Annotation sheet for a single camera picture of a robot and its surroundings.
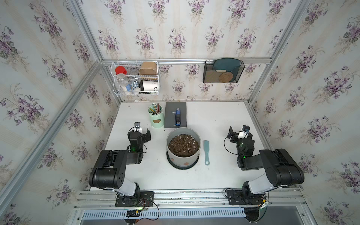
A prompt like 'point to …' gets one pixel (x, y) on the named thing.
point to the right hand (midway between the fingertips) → (240, 128)
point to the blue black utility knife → (177, 122)
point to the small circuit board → (133, 213)
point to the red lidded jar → (120, 69)
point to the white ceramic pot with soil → (183, 146)
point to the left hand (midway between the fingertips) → (142, 130)
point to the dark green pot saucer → (183, 168)
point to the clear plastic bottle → (123, 82)
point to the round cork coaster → (225, 77)
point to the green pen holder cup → (156, 116)
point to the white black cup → (148, 86)
